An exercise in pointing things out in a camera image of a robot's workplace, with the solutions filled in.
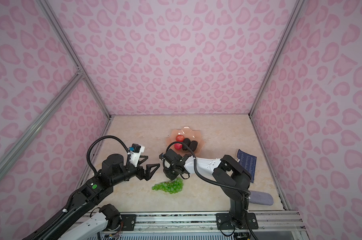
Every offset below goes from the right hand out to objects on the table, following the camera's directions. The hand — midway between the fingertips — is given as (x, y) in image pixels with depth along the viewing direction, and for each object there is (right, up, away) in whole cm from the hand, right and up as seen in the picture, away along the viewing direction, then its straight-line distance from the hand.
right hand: (170, 172), depth 87 cm
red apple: (+5, +19, +13) cm, 23 cm away
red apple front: (+4, +14, +11) cm, 18 cm away
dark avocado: (+14, +14, +11) cm, 22 cm away
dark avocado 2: (+10, +16, +13) cm, 24 cm away
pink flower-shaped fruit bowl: (+11, +22, +17) cm, 30 cm away
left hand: (-6, +11, -17) cm, 21 cm away
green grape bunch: (+4, -5, -6) cm, 9 cm away
